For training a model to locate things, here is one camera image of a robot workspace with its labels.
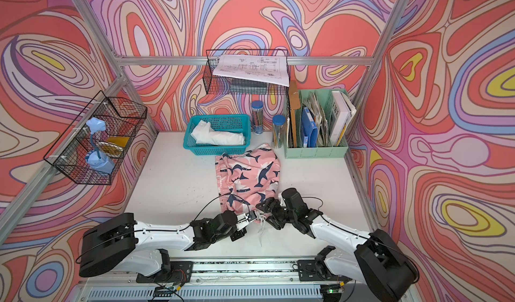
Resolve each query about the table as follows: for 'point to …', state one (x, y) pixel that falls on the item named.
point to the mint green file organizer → (340, 151)
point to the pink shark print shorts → (248, 178)
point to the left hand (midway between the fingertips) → (250, 220)
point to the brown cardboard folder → (294, 104)
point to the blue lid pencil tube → (257, 119)
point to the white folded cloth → (203, 133)
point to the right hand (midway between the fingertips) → (261, 217)
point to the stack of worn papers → (314, 105)
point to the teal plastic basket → (235, 123)
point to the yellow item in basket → (115, 145)
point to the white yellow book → (342, 110)
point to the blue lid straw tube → (279, 131)
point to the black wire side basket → (123, 120)
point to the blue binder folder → (308, 129)
